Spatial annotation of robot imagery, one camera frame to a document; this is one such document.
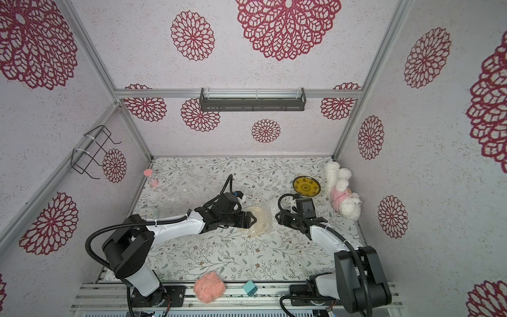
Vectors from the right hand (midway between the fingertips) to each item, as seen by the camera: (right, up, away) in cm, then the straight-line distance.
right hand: (279, 214), depth 90 cm
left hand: (-13, -2, -4) cm, 14 cm away
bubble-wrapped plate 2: (+17, +12, +17) cm, 27 cm away
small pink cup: (-66, +14, +18) cm, 70 cm away
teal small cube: (-13, -25, -15) cm, 32 cm away
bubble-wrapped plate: (-8, -4, +2) cm, 9 cm away
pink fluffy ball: (-28, -23, -19) cm, 41 cm away
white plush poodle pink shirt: (+29, +7, 0) cm, 30 cm away
